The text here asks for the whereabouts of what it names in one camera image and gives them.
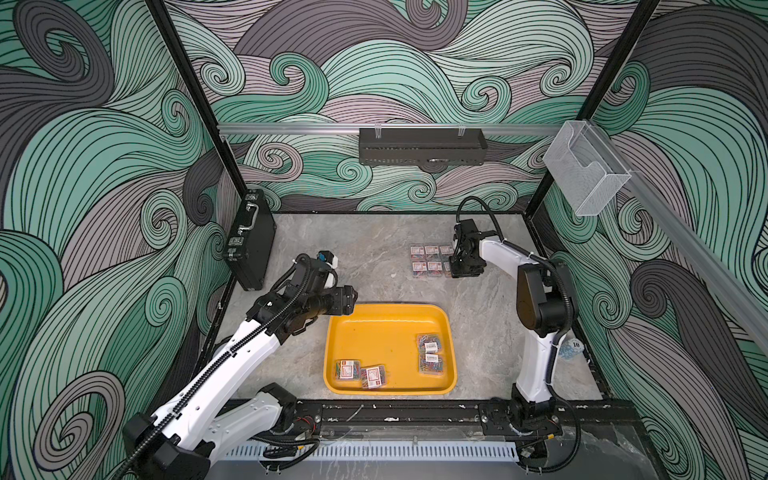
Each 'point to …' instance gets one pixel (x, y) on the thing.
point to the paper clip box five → (419, 270)
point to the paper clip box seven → (373, 377)
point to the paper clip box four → (434, 269)
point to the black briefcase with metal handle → (249, 252)
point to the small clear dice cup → (571, 349)
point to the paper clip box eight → (447, 268)
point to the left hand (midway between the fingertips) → (343, 291)
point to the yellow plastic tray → (392, 349)
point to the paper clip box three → (432, 252)
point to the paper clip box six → (348, 370)
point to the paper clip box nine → (429, 344)
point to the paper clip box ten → (431, 364)
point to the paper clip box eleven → (417, 253)
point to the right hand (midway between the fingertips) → (456, 272)
